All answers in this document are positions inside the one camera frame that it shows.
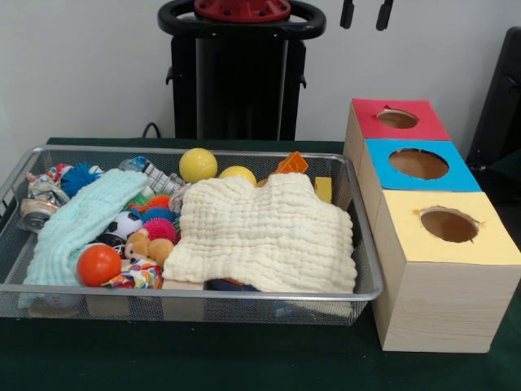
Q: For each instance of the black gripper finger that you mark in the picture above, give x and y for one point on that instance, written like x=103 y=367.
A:
x=384 y=15
x=347 y=14

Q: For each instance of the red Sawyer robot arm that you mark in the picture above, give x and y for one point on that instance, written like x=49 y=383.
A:
x=244 y=10

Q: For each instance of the wooden three-hole box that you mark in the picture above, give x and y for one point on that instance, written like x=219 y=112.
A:
x=439 y=309

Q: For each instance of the metal mesh bin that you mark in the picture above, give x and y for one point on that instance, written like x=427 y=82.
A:
x=244 y=313

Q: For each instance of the black flat panel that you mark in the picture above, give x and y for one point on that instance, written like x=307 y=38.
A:
x=500 y=102

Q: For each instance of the orange plastic toy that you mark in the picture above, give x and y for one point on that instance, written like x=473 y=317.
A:
x=293 y=163

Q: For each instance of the yellow block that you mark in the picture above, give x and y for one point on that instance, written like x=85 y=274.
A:
x=323 y=190

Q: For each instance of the plain yellow ball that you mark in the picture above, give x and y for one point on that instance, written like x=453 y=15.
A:
x=238 y=175

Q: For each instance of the yellow ball with seam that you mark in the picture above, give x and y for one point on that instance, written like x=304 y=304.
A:
x=198 y=164

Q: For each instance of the cream muslin cloth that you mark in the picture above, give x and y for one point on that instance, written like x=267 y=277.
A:
x=264 y=236

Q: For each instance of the pink spiky ball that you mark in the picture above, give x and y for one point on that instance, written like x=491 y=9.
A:
x=160 y=230

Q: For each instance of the brown plush toy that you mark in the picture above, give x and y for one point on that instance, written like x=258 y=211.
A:
x=158 y=248

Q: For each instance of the large blue spiky ball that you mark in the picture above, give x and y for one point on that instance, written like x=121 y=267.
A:
x=77 y=179

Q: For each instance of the mint green muslin cloth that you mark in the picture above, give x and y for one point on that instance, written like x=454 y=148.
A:
x=77 y=220

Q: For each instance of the orange ball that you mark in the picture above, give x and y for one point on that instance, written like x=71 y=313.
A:
x=99 y=265

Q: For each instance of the dark green table cloth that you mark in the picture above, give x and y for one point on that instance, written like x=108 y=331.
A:
x=203 y=358

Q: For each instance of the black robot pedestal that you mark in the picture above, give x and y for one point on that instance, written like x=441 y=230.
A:
x=240 y=89

